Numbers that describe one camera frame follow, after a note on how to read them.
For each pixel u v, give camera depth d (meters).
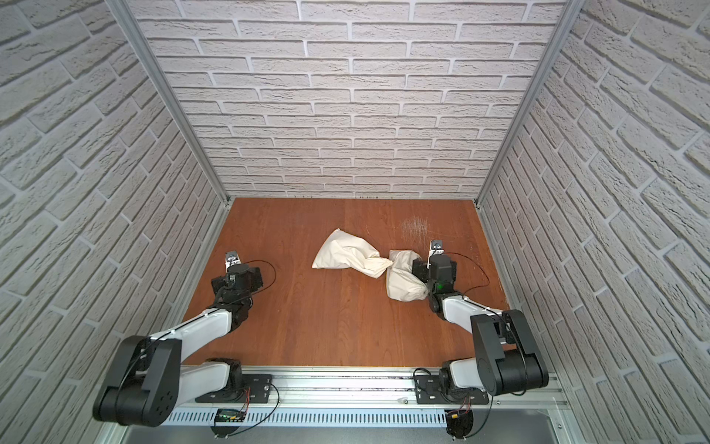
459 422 0.69
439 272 0.69
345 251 0.94
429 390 0.73
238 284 0.70
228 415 0.72
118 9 0.69
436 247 0.79
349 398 0.73
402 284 0.82
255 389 0.73
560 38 0.73
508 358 0.43
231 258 0.77
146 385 0.41
